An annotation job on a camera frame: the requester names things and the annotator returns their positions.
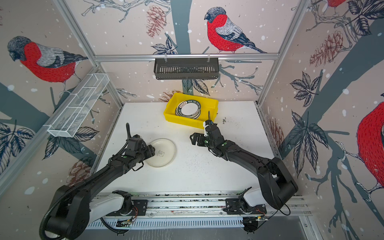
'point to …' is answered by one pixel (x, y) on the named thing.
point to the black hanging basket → (170, 68)
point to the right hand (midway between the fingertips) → (195, 138)
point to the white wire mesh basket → (70, 119)
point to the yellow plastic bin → (207, 106)
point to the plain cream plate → (165, 153)
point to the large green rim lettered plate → (189, 109)
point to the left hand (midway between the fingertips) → (150, 150)
